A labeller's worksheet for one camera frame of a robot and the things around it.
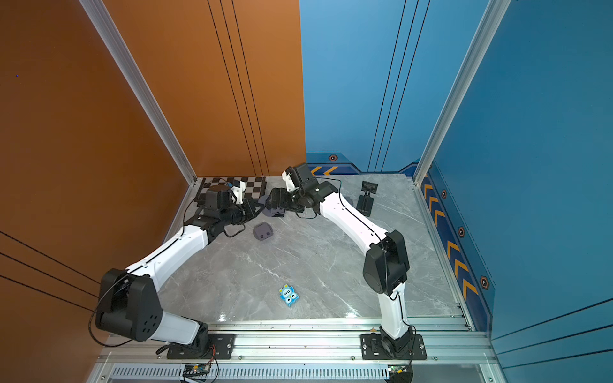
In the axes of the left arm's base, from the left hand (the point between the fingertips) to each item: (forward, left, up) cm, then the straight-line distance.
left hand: (266, 202), depth 85 cm
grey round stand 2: (0, +4, -19) cm, 19 cm away
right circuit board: (-46, -44, -23) cm, 67 cm away
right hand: (-1, -4, +2) cm, 4 cm away
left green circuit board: (-48, +18, -23) cm, 56 cm away
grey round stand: (-3, -2, -2) cm, 4 cm away
